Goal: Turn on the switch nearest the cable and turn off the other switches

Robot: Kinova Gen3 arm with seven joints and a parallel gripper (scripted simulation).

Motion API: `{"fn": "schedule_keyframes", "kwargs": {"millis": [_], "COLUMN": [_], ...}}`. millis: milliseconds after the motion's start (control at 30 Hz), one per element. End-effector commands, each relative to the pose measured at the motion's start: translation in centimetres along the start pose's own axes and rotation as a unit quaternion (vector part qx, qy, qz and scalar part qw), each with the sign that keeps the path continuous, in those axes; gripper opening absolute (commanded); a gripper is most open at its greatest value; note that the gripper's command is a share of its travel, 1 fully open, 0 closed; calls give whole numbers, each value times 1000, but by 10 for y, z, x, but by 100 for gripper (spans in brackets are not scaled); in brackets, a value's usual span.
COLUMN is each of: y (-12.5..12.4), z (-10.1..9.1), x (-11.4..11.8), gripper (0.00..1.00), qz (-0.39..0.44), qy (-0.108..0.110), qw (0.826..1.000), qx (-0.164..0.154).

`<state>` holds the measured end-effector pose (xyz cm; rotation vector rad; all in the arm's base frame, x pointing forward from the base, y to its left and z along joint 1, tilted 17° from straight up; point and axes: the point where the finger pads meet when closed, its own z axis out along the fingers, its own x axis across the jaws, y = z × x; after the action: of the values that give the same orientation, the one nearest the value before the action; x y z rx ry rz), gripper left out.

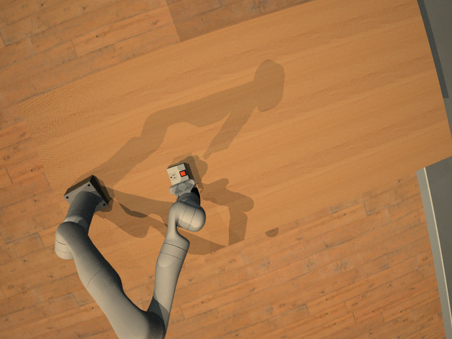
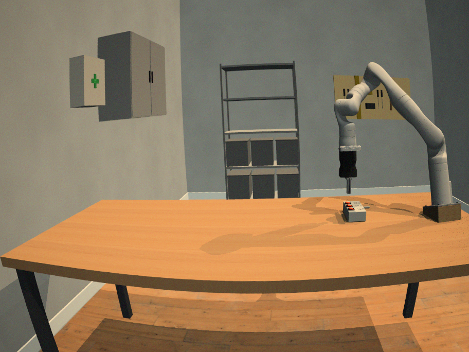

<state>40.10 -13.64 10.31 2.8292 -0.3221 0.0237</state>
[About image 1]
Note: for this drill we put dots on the beige power strip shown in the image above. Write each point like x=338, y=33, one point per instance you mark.
x=178, y=173

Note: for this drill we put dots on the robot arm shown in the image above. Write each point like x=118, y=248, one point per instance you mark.
x=103, y=282

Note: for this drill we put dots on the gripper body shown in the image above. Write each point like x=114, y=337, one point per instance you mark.
x=185, y=188

